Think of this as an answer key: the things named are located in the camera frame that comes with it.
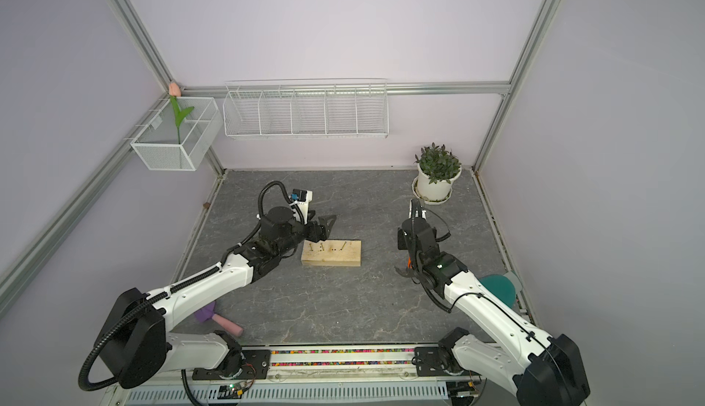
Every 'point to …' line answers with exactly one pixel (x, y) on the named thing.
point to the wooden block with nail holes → (331, 253)
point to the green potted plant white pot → (436, 170)
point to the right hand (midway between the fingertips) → (412, 220)
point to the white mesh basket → (157, 146)
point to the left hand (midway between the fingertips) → (326, 215)
